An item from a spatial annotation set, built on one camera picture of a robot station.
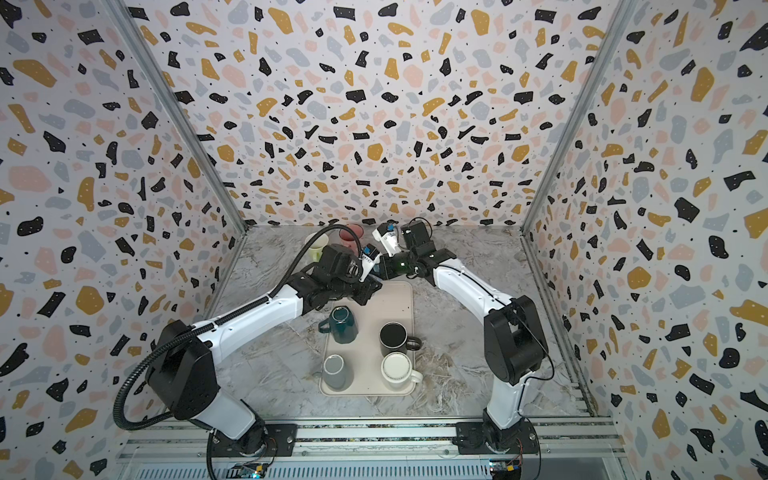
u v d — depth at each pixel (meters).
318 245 1.06
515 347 0.48
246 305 0.51
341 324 0.84
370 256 0.73
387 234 0.78
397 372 0.78
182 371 0.43
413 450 0.73
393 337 0.82
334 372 0.75
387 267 0.75
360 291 0.74
